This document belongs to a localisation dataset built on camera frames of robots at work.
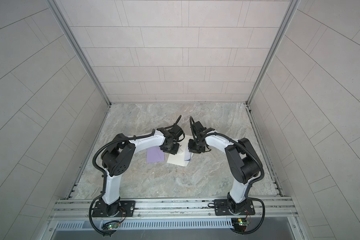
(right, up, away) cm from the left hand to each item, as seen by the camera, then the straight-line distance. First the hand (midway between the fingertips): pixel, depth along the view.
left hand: (178, 150), depth 93 cm
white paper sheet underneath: (+6, -1, -4) cm, 7 cm away
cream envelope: (+3, -3, -4) cm, 6 cm away
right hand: (+7, +1, -3) cm, 7 cm away
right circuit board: (+30, -28, -25) cm, 48 cm away
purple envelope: (-14, -1, -4) cm, 15 cm away
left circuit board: (-27, -26, -29) cm, 47 cm away
